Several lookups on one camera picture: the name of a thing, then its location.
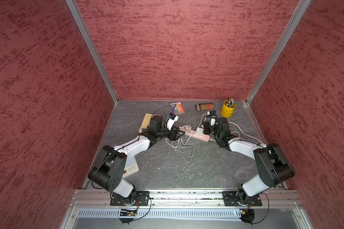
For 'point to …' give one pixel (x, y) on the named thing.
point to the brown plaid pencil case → (204, 106)
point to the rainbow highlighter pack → (177, 107)
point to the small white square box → (199, 131)
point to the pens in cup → (230, 102)
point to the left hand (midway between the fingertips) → (180, 133)
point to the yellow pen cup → (226, 111)
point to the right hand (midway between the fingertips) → (202, 124)
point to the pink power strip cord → (243, 133)
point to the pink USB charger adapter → (187, 127)
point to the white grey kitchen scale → (131, 166)
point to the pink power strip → (190, 132)
